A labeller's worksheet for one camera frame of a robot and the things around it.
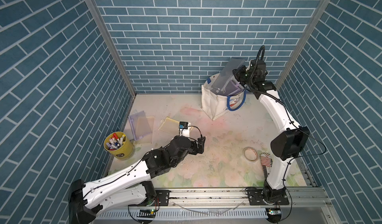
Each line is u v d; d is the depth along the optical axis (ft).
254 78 2.08
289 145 1.64
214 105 3.18
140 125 3.34
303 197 2.52
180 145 1.64
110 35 2.87
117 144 2.63
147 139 3.10
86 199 1.30
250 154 2.92
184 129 1.96
